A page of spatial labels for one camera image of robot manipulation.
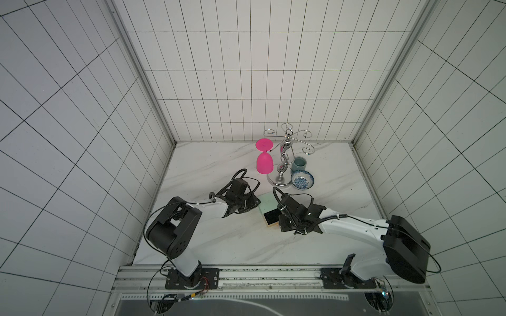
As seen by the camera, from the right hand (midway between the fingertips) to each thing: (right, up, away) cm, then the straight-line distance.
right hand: (279, 218), depth 85 cm
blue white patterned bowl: (+14, +16, +15) cm, 26 cm away
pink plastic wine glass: (-7, +25, +1) cm, 26 cm away
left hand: (-10, +5, +5) cm, 12 cm away
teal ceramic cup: (+13, +24, +19) cm, 33 cm away
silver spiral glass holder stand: (+3, +15, +19) cm, 24 cm away
